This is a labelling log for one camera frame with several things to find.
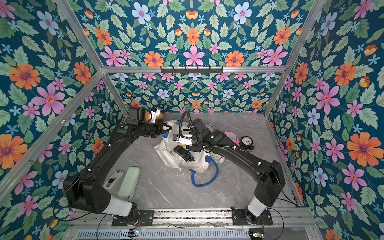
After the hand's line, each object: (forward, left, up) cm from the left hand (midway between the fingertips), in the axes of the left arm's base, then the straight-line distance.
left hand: (172, 126), depth 75 cm
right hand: (-1, -10, -7) cm, 12 cm away
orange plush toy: (+4, +7, +4) cm, 9 cm away
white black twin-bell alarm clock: (-7, -24, -24) cm, 35 cm away
